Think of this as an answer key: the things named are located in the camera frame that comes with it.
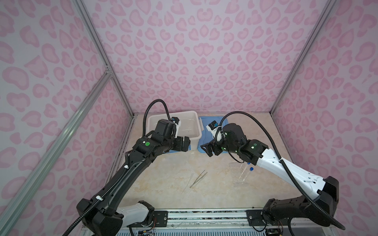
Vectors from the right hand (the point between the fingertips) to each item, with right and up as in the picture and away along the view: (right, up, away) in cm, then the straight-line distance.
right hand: (208, 140), depth 73 cm
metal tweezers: (-6, -25, +13) cm, 29 cm away
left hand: (-13, +1, 0) cm, 13 cm away
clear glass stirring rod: (-11, -27, +11) cm, 31 cm away
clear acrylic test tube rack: (+21, -21, +16) cm, 34 cm away
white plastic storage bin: (-10, +7, +34) cm, 36 cm away
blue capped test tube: (+22, -15, +1) cm, 26 cm away
